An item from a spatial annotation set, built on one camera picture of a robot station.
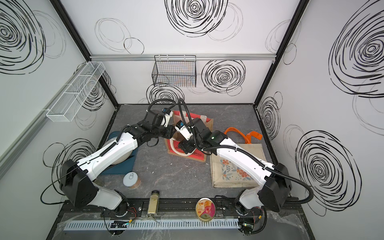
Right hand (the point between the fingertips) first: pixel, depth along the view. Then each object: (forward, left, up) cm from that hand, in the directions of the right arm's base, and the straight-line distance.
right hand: (184, 141), depth 76 cm
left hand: (+8, +6, 0) cm, 10 cm away
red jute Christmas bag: (+1, -1, +14) cm, 14 cm away
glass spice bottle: (-26, +14, -16) cm, 33 cm away
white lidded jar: (-16, +28, -15) cm, 35 cm away
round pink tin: (-27, -11, -17) cm, 34 cm away
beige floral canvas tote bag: (-10, -23, -19) cm, 31 cm away
